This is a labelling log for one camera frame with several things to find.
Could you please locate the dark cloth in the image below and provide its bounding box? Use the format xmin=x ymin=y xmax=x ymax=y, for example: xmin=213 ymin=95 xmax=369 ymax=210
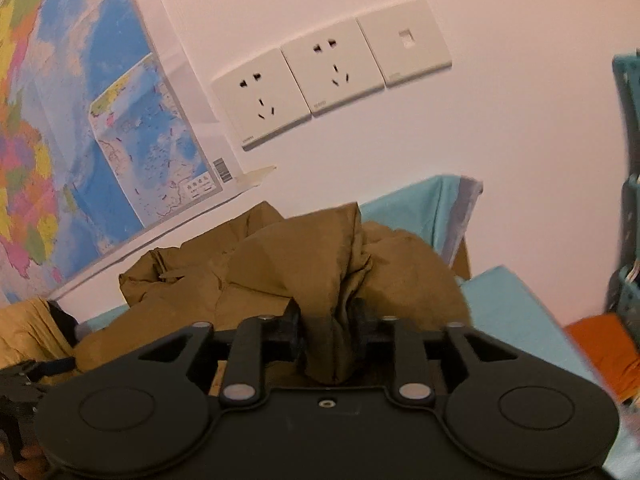
xmin=47 ymin=300 xmax=82 ymax=350

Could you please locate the white wall power socket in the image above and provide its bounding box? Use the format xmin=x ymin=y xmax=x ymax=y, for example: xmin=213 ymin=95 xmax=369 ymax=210
xmin=210 ymin=47 xmax=314 ymax=152
xmin=280 ymin=17 xmax=386 ymax=117

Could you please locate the teal plastic storage rack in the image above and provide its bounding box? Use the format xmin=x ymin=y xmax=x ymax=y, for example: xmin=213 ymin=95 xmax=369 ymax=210
xmin=602 ymin=49 xmax=640 ymax=317

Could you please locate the yellow quilted blanket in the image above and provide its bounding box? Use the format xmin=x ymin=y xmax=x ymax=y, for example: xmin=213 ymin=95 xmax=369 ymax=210
xmin=0 ymin=297 xmax=77 ymax=377

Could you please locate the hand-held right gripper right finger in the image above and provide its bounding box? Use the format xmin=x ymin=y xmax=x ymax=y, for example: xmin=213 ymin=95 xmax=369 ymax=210
xmin=352 ymin=298 xmax=522 ymax=406

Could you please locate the teal and grey bed sheet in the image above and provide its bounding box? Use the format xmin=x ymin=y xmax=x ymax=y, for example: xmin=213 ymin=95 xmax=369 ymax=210
xmin=75 ymin=174 xmax=640 ymax=480

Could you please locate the orange cloth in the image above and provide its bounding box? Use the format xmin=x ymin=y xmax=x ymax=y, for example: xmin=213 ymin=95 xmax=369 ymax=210
xmin=564 ymin=313 xmax=640 ymax=405

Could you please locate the colourful wall map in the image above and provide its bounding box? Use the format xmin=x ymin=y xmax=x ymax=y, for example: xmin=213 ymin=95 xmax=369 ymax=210
xmin=0 ymin=0 xmax=237 ymax=307

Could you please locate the brown mattress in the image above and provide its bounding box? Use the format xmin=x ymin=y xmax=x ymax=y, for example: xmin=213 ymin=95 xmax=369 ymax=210
xmin=449 ymin=238 xmax=473 ymax=282

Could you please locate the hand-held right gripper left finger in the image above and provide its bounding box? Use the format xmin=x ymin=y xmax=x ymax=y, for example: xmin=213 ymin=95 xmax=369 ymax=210
xmin=137 ymin=299 xmax=307 ymax=407

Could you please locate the white wall network plate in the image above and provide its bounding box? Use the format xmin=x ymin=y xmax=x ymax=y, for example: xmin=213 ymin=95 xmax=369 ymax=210
xmin=356 ymin=0 xmax=454 ymax=89

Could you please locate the brown down jacket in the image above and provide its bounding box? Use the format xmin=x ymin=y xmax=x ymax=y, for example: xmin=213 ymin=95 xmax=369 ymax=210
xmin=75 ymin=201 xmax=474 ymax=387

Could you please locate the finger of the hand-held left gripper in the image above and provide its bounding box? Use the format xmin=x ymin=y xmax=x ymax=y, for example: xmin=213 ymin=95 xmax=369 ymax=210
xmin=0 ymin=357 xmax=77 ymax=389

